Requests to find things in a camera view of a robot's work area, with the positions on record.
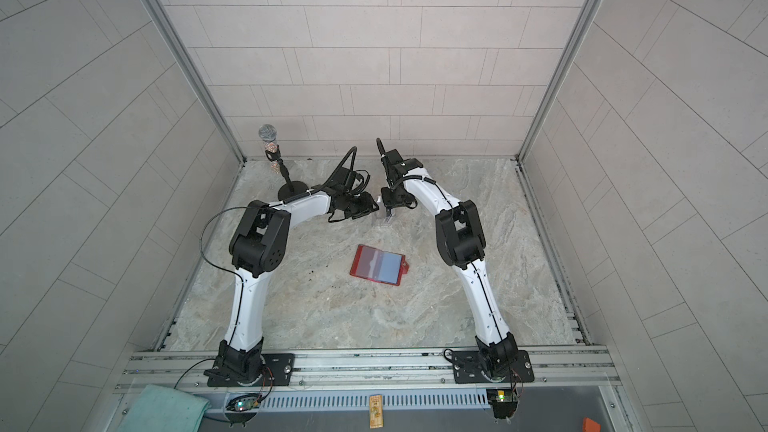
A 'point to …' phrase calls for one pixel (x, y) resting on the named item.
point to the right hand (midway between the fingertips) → (391, 203)
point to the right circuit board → (504, 401)
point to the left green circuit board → (242, 409)
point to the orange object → (590, 425)
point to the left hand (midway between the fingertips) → (382, 202)
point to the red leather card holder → (378, 265)
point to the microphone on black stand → (268, 134)
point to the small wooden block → (376, 416)
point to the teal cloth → (162, 409)
